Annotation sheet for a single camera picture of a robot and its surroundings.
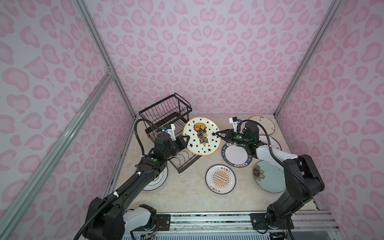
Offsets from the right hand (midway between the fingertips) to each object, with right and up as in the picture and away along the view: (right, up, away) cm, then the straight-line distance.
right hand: (218, 133), depth 81 cm
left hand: (-14, -1, -4) cm, 15 cm away
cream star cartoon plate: (-8, -4, 0) cm, 9 cm away
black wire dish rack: (-29, +12, +14) cm, 34 cm away
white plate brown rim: (+42, +5, +31) cm, 52 cm away
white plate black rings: (-33, -28, +5) cm, 43 cm away
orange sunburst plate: (+2, -27, +6) cm, 28 cm away
